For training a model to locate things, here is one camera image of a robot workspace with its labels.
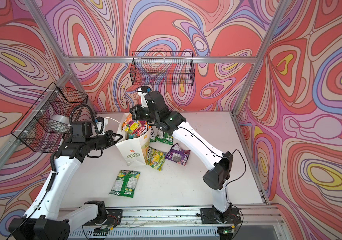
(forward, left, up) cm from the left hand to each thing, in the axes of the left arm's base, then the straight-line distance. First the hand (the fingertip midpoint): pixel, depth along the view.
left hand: (123, 135), depth 73 cm
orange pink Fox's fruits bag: (+1, -7, +4) cm, 8 cm away
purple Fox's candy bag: (+2, -27, -22) cm, 35 cm away
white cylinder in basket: (+7, +31, +5) cm, 32 cm away
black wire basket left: (+3, +38, +4) cm, 39 cm away
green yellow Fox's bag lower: (-1, -14, -23) cm, 27 cm away
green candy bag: (+15, -21, -24) cm, 35 cm away
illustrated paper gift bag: (-4, -5, -8) cm, 10 cm away
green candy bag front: (-16, +2, -24) cm, 29 cm away
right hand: (+5, -6, +10) cm, 13 cm away
